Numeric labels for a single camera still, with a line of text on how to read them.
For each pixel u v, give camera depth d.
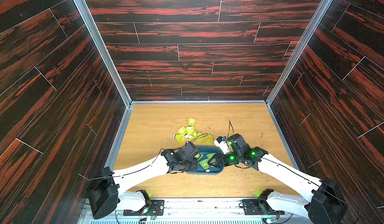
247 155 0.60
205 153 0.93
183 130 0.99
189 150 0.61
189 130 1.00
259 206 0.66
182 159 0.60
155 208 0.71
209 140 0.98
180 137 0.96
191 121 1.04
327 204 0.39
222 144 0.73
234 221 0.70
